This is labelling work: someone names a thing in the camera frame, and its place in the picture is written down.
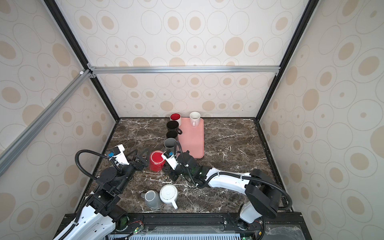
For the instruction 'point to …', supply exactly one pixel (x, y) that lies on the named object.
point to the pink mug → (195, 117)
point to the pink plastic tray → (192, 138)
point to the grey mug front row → (152, 199)
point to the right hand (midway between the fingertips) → (164, 167)
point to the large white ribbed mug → (168, 194)
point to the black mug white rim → (172, 134)
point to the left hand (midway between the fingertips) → (147, 148)
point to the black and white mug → (173, 125)
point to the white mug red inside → (176, 116)
